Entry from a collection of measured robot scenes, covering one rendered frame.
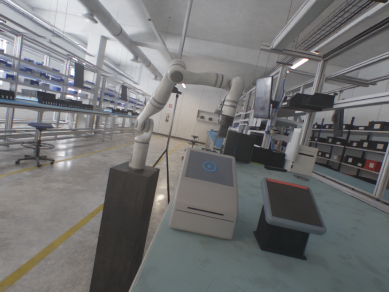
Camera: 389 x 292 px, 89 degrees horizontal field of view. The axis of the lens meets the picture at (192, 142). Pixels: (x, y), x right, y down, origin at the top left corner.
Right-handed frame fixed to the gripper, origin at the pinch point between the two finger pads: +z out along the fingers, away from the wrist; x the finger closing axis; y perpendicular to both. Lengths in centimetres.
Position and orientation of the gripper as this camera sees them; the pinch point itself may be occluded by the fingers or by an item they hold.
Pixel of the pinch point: (213, 146)
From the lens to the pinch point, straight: 108.3
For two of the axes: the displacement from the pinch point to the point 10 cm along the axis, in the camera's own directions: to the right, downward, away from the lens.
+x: 1.5, -0.7, 9.9
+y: 9.5, 2.7, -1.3
